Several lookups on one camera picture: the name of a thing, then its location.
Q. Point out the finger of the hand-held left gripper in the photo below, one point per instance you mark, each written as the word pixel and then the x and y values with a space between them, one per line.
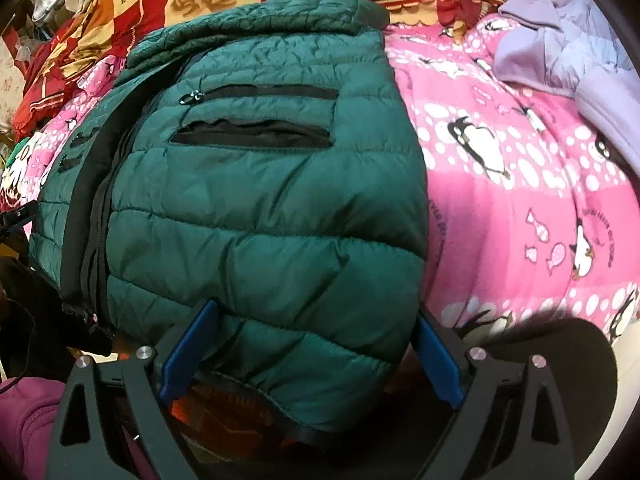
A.
pixel 20 220

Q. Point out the beige floral cloth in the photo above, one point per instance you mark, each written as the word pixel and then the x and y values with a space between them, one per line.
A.
pixel 12 75

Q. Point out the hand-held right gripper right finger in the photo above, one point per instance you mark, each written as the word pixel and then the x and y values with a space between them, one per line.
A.
pixel 440 360

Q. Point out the clear plastic bags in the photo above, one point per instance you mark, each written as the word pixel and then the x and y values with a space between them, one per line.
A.
pixel 47 2

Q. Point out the orange dark printed cloth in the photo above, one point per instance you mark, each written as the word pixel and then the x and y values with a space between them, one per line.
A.
pixel 235 420

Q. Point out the pink penguin print blanket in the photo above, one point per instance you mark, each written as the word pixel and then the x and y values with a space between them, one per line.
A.
pixel 500 185

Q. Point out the lavender fleece garment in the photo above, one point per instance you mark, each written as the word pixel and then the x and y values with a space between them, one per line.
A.
pixel 565 45

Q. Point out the person's magenta top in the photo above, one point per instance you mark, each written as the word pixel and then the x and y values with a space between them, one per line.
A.
pixel 27 425

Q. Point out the green puffer jacket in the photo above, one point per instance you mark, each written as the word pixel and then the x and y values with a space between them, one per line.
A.
pixel 260 200

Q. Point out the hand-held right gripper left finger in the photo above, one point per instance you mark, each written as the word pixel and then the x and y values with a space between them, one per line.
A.
pixel 187 355

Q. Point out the dark red cloth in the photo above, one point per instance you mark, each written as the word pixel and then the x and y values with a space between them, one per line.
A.
pixel 40 75

